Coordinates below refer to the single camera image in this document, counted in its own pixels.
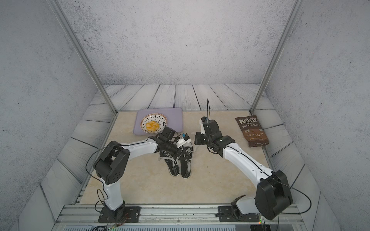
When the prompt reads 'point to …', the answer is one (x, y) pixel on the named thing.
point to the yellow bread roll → (152, 125)
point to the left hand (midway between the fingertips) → (190, 156)
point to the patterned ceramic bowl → (160, 119)
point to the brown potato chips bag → (253, 130)
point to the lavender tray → (174, 116)
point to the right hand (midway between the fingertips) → (196, 135)
